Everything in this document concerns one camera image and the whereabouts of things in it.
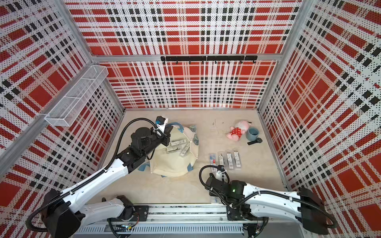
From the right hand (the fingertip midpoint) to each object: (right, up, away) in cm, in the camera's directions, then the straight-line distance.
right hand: (214, 186), depth 80 cm
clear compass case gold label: (+6, +13, +12) cm, 19 cm away
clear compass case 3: (-17, +18, +14) cm, 28 cm away
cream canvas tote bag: (-21, +13, +13) cm, 28 cm away
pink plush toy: (+17, +29, +19) cm, 39 cm away
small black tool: (+33, +23, +21) cm, 45 cm away
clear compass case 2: (+16, +13, +12) cm, 23 cm away
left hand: (-22, +33, -5) cm, 40 cm away
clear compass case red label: (0, +11, +11) cm, 16 cm away
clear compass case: (+11, +11, +11) cm, 19 cm away
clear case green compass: (-26, +18, +15) cm, 35 cm away
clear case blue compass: (0, -4, -5) cm, 7 cm away
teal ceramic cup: (+29, +28, +21) cm, 45 cm away
